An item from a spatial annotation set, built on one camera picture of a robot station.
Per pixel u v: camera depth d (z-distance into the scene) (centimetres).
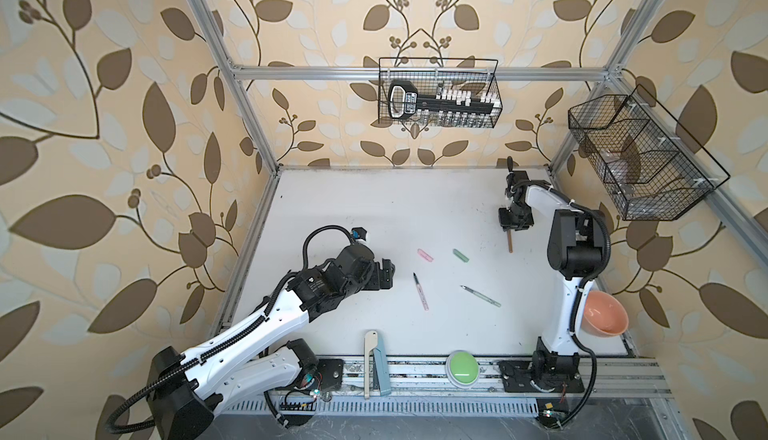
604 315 82
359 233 68
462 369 74
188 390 39
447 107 83
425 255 96
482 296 88
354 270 57
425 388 74
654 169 72
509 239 99
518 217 89
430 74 90
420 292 89
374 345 77
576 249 58
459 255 96
